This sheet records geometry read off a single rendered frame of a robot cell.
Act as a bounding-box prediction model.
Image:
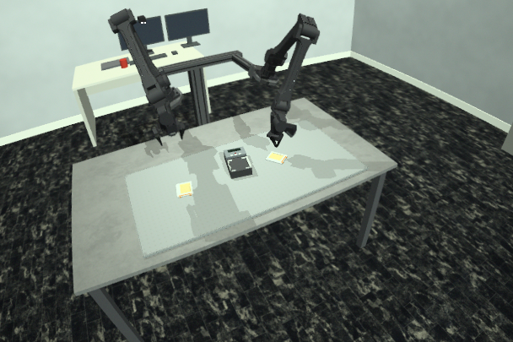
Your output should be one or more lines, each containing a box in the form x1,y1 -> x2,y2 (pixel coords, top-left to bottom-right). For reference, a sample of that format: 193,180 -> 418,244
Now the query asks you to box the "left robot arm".
256,14 -> 320,138

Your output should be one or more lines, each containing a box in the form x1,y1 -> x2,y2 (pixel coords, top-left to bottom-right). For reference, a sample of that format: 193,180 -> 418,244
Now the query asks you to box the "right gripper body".
152,118 -> 186,135

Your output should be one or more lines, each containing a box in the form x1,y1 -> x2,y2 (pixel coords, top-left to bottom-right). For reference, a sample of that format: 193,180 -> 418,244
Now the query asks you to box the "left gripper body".
267,124 -> 284,141

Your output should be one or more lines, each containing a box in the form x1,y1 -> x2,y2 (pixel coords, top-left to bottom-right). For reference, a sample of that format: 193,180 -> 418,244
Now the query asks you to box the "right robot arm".
108,8 -> 180,137

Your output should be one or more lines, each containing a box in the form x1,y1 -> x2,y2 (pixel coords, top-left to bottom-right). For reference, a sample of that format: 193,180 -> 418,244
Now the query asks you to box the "white gel cassette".
176,182 -> 193,198

